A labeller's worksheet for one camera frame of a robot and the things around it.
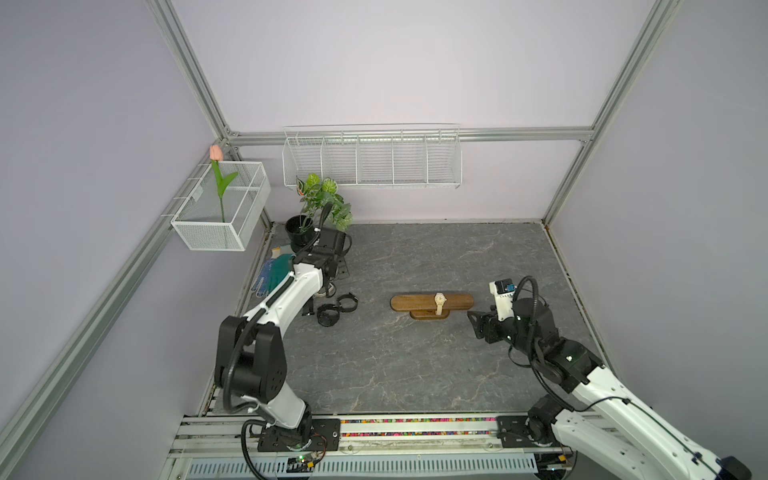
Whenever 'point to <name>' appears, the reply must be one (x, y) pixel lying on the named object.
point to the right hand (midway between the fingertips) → (480, 307)
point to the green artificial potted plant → (315, 195)
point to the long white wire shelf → (377, 156)
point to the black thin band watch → (311, 311)
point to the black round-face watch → (349, 295)
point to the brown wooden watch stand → (424, 306)
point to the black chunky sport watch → (328, 314)
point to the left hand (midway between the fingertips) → (334, 271)
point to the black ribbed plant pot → (300, 230)
